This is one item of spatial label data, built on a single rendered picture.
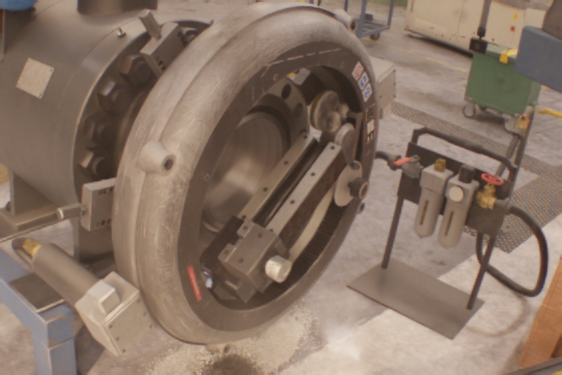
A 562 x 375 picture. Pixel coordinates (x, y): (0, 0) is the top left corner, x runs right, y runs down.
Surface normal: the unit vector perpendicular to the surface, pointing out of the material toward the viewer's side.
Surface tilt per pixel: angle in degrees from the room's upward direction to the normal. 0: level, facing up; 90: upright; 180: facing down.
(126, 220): 84
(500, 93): 90
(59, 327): 90
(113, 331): 90
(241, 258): 38
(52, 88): 63
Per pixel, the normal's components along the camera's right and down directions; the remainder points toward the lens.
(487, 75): -0.58, 0.27
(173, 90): -0.39, -0.37
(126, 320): 0.77, 0.36
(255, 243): -0.28, -0.55
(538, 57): -0.93, 0.04
